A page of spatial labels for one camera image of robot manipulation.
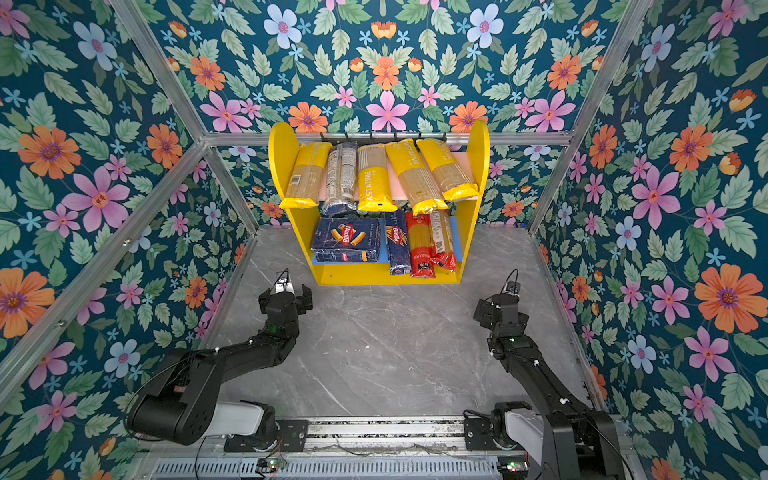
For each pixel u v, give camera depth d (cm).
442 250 88
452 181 72
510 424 63
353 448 73
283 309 69
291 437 74
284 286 77
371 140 90
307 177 72
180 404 43
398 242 92
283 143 67
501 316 65
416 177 73
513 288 74
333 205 66
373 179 72
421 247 91
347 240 90
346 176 72
